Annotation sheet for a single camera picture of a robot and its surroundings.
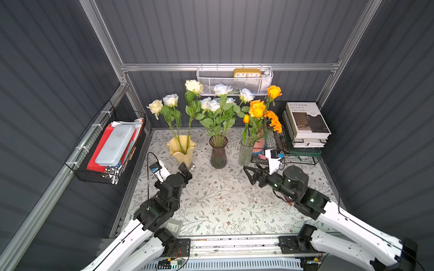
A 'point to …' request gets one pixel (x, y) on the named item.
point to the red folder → (92, 165)
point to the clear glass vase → (246, 152)
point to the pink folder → (259, 146)
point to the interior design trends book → (308, 123)
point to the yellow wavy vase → (175, 150)
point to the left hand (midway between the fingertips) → (176, 168)
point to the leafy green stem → (194, 110)
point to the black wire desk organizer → (276, 138)
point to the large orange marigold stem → (277, 125)
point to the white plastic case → (114, 146)
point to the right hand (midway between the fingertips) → (254, 163)
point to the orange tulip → (246, 119)
